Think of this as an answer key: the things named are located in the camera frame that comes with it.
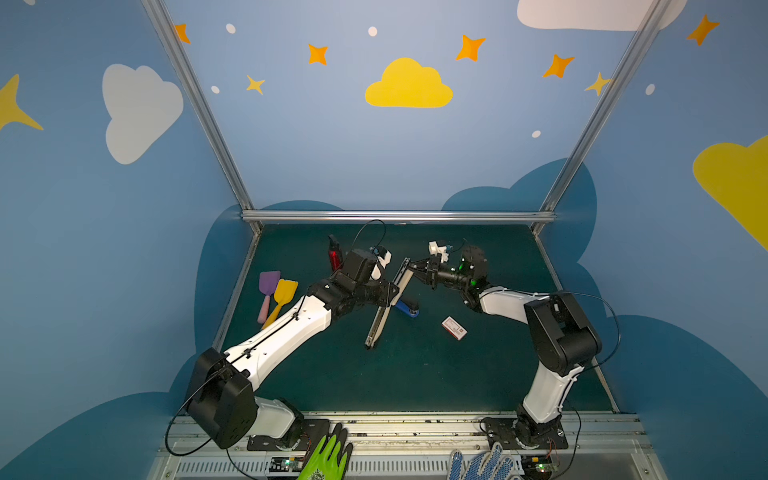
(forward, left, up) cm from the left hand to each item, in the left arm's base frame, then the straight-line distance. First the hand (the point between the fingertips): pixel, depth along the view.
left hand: (398, 288), depth 79 cm
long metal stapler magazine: (+3, -1, -1) cm, 3 cm away
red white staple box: (-2, -19, -20) cm, 27 cm away
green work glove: (-36, +16, -18) cm, 44 cm away
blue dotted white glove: (-37, -23, -19) cm, 48 cm away
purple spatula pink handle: (+13, +44, -18) cm, 49 cm away
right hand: (+8, -2, +1) cm, 8 cm away
